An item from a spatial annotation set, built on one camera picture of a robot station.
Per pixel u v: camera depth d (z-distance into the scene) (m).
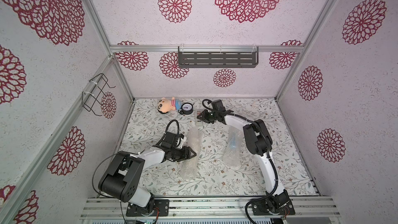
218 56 0.95
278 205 0.64
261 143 0.63
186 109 1.12
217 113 0.85
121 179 0.44
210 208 0.75
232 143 0.90
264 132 0.64
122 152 0.50
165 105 1.06
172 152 0.76
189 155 0.81
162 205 0.74
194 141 0.91
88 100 0.73
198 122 1.04
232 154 0.83
